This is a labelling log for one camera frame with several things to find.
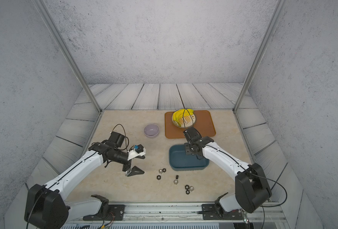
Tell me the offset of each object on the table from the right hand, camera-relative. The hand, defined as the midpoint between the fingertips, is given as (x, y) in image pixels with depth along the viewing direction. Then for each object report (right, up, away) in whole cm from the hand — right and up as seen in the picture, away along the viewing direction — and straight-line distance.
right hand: (192, 147), depth 86 cm
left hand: (-27, -7, -10) cm, 29 cm away
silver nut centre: (-10, -19, -3) cm, 22 cm away
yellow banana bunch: (-7, +21, +25) cm, 33 cm away
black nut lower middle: (-20, -17, -1) cm, 26 cm away
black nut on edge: (-9, -17, -1) cm, 19 cm away
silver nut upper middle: (-19, -15, +1) cm, 24 cm away
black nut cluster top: (-3, -22, -4) cm, 22 cm away
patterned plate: (0, +15, +25) cm, 29 cm away
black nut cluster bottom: (-3, -23, -7) cm, 25 cm away
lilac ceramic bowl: (-27, +9, +19) cm, 34 cm away
